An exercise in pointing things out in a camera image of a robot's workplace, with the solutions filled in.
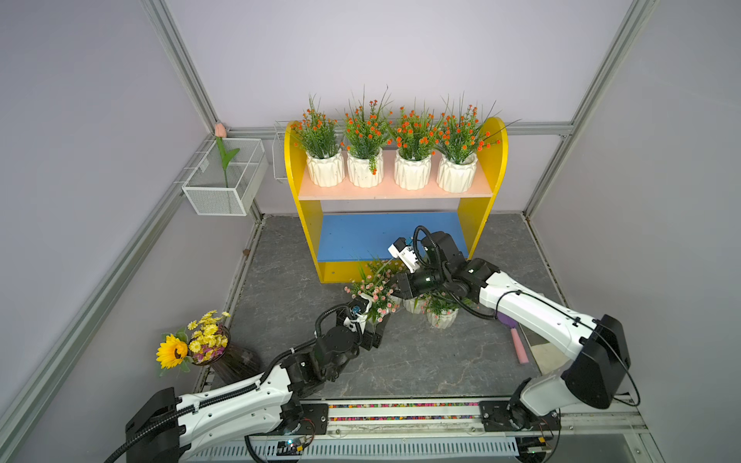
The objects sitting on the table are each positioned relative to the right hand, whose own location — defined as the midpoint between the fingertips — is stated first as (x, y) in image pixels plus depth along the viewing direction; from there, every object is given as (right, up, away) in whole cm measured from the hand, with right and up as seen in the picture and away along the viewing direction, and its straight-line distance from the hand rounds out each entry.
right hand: (382, 289), depth 73 cm
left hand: (-3, -5, +2) cm, 6 cm away
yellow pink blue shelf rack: (-10, +17, +26) cm, 33 cm away
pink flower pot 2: (+10, -6, +8) cm, 14 cm away
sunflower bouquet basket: (-39, -10, -10) cm, 41 cm away
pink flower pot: (0, -1, -8) cm, 8 cm away
